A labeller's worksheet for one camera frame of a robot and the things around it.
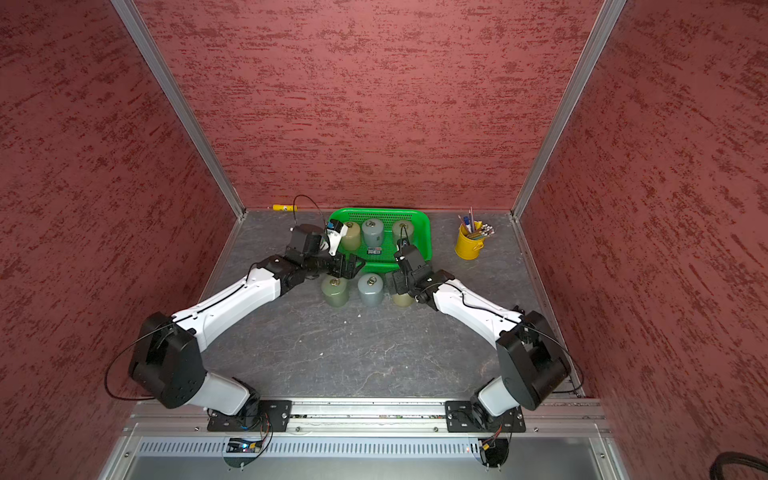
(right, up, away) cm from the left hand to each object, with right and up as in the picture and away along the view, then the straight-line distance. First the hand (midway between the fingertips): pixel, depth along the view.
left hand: (350, 262), depth 84 cm
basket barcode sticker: (+5, +2, +26) cm, 26 cm away
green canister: (+16, +10, +19) cm, 27 cm away
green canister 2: (-5, -9, +5) cm, 12 cm away
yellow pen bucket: (+38, +3, +17) cm, 42 cm away
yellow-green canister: (+16, -13, +9) cm, 22 cm away
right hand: (+16, -5, +4) cm, 18 cm away
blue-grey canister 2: (+6, -9, +5) cm, 12 cm away
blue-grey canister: (+5, +9, +21) cm, 23 cm away
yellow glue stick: (-33, +19, +37) cm, 53 cm away
